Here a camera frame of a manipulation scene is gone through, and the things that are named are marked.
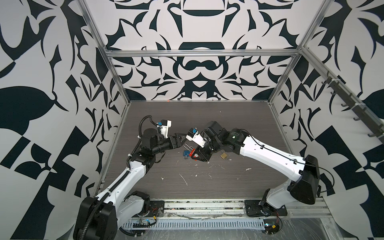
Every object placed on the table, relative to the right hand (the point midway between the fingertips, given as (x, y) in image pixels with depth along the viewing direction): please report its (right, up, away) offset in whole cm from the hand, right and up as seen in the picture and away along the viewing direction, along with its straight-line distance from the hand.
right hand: (193, 153), depth 71 cm
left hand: (-4, +9, +4) cm, 10 cm away
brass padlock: (+18, -6, +20) cm, 28 cm away
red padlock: (-1, +2, -7) cm, 7 cm away
